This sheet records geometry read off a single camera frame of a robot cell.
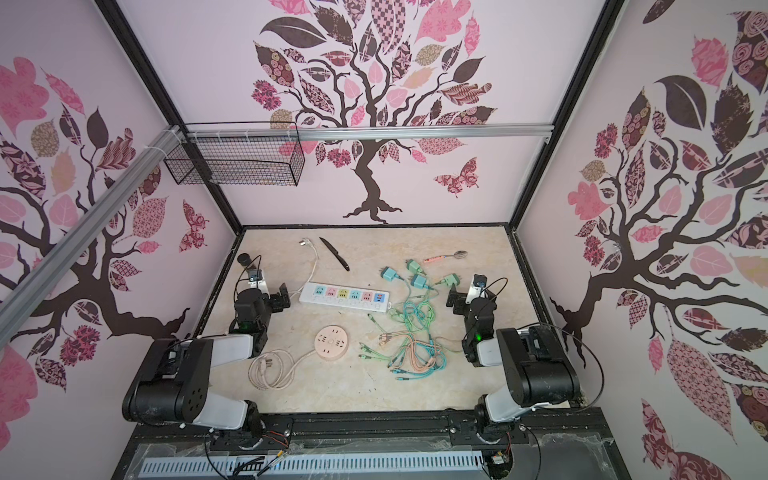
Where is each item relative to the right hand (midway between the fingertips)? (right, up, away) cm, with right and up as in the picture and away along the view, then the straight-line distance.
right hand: (471, 283), depth 91 cm
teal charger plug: (-26, +2, +12) cm, 29 cm away
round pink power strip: (-43, -17, -4) cm, 47 cm away
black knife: (-47, +10, +22) cm, 53 cm away
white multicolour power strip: (-41, -5, +5) cm, 41 cm away
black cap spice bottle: (-75, +7, +7) cm, 75 cm away
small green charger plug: (-4, 0, +12) cm, 12 cm away
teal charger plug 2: (-15, -1, +10) cm, 18 cm away
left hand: (-63, -3, +2) cm, 64 cm away
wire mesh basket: (-65, +42, +4) cm, 78 cm away
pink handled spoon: (0, +9, +19) cm, 21 cm away
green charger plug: (-17, +4, +12) cm, 21 cm away
